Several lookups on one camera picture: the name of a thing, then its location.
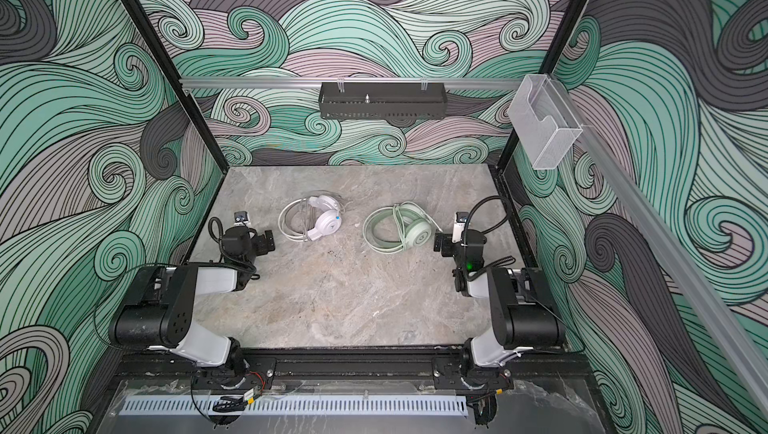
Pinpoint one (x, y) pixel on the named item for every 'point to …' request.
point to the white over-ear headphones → (328, 220)
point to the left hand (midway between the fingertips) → (253, 230)
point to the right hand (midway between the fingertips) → (454, 229)
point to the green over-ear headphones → (417, 228)
